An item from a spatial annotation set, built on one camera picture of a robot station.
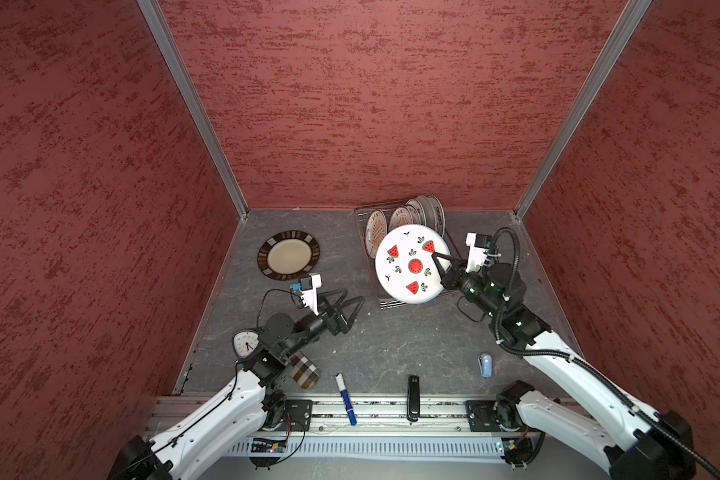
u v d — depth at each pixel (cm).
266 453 72
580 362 48
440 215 94
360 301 66
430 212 94
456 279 64
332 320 63
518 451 70
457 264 65
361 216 110
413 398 76
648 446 38
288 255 107
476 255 64
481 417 74
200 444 46
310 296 64
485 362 81
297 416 74
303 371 78
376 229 103
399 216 105
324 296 72
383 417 76
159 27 73
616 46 76
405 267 76
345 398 76
